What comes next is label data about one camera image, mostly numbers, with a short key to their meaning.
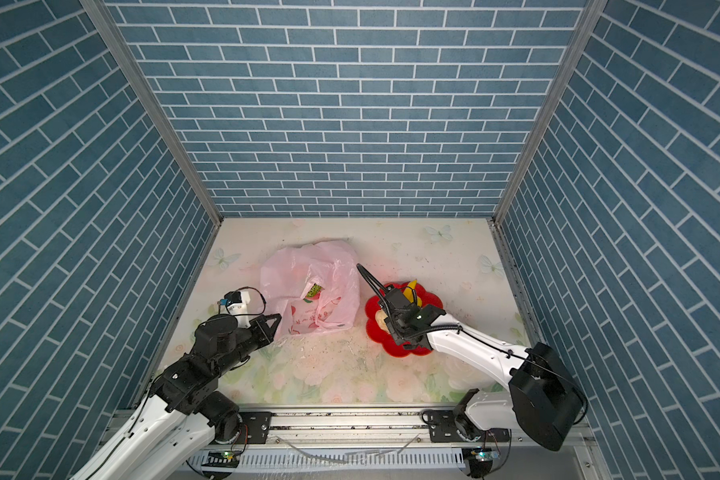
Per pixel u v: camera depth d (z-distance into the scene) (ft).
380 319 2.85
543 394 1.35
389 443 2.39
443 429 2.40
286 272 3.00
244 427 2.40
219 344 1.81
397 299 2.13
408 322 2.03
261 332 2.14
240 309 2.22
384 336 2.85
